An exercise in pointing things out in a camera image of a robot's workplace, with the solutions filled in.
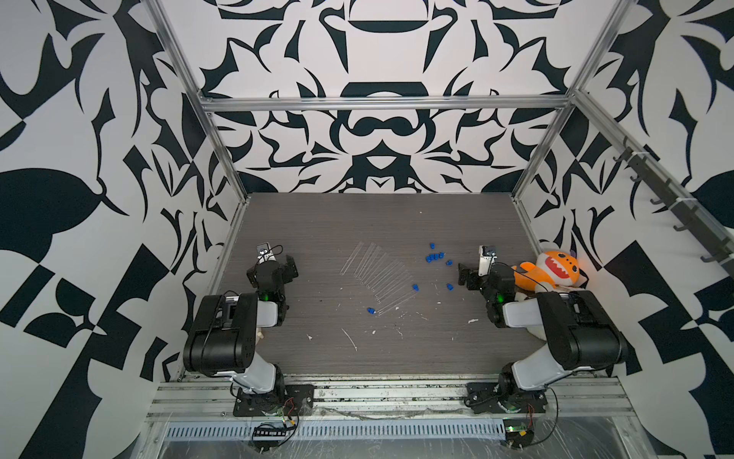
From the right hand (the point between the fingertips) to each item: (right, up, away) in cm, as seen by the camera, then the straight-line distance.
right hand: (476, 259), depth 95 cm
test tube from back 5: (-29, -9, -2) cm, 30 cm away
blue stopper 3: (-15, -1, +6) cm, 16 cm away
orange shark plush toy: (+21, -2, -6) cm, 22 cm away
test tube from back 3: (-32, -4, +2) cm, 32 cm away
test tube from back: (-38, -2, +4) cm, 38 cm away
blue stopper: (-35, -15, -6) cm, 38 cm away
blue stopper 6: (-8, -2, +4) cm, 9 cm away
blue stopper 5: (-10, +1, +7) cm, 12 cm away
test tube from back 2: (-35, -2, +4) cm, 35 cm away
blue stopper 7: (-9, -9, -1) cm, 13 cm away
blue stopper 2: (-12, +4, +10) cm, 16 cm away
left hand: (-68, +1, -2) cm, 68 cm away
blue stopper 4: (-12, 0, +6) cm, 13 cm away
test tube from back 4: (-35, -9, -2) cm, 36 cm away
